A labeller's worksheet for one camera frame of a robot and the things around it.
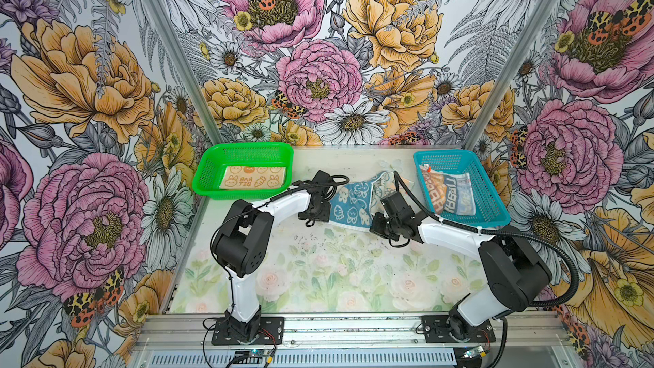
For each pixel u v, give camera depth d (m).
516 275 0.45
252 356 0.72
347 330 0.76
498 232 0.50
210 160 1.09
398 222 0.70
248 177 1.09
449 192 1.02
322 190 0.78
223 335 0.73
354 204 0.99
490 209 0.94
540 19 0.81
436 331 0.73
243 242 0.50
